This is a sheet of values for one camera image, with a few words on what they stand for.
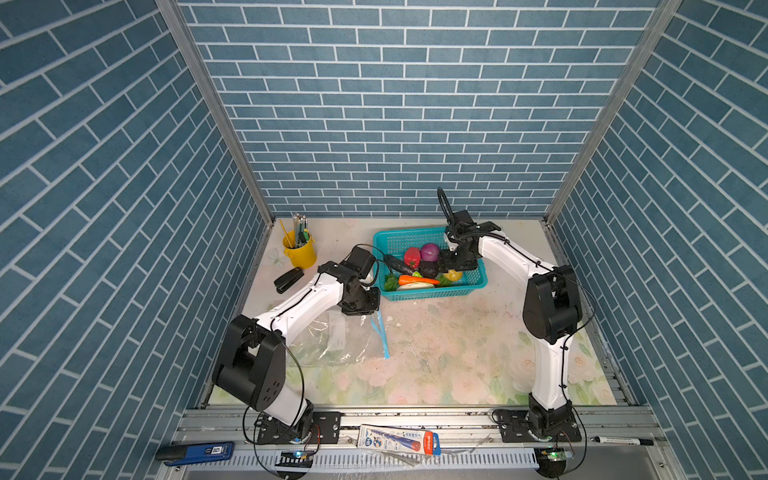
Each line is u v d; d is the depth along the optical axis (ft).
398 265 3.34
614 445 2.37
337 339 2.84
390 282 3.24
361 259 2.30
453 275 3.01
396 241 3.45
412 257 3.34
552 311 1.77
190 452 2.22
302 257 3.28
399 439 2.34
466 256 2.63
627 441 2.36
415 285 3.16
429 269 3.26
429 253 3.39
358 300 2.37
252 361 1.42
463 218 2.58
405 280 3.25
